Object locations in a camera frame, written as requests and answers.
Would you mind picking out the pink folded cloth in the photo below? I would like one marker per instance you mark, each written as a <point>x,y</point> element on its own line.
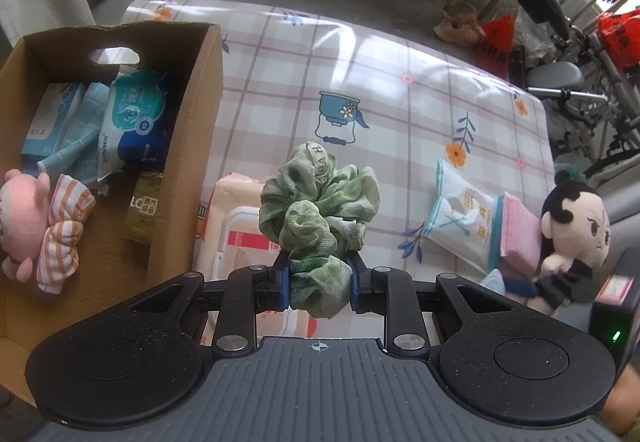
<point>520,232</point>

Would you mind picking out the blue white mask box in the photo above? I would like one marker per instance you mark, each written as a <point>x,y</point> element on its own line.
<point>50,117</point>

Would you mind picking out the white tissue packet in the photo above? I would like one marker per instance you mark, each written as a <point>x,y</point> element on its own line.
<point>465,217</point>

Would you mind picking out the brown cardboard box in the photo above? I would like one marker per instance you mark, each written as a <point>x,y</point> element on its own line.
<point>190,132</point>

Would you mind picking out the beige plush slipper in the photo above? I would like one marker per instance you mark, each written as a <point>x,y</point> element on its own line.
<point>457,34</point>
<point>459,11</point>

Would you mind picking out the black-haired plush doll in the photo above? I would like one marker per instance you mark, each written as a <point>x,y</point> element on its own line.
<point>580,217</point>

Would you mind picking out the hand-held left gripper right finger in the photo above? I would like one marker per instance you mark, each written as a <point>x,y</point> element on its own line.
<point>357,289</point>

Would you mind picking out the green scrunchie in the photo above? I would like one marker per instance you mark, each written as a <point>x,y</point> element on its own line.
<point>310,202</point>

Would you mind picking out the light blue towel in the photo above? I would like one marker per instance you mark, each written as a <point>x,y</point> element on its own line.
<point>85,122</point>

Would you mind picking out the checked tablecloth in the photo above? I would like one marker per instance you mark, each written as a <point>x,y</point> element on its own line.
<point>380,72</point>

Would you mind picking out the pink plush toy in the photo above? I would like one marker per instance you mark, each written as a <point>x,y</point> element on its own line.
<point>25,222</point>

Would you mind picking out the person's right forearm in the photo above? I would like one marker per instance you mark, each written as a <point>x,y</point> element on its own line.
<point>625,402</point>

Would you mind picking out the teal white wipes pack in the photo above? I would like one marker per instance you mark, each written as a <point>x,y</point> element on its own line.
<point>127,117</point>

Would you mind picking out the bicycle with grey saddle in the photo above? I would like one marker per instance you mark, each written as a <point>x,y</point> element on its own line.
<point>560,74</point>

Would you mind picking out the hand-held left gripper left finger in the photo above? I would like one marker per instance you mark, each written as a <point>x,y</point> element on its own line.
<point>282,284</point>

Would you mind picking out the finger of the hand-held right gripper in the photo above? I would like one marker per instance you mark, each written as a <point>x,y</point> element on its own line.
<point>562,287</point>

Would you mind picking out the red plastic bag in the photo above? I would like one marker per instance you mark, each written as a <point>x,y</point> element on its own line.
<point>622,34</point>
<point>497,39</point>

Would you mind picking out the gold snack packet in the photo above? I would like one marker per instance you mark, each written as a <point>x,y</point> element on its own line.
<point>142,207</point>

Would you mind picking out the pink wet wipes pack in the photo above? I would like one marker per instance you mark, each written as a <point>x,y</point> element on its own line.
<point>235,222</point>

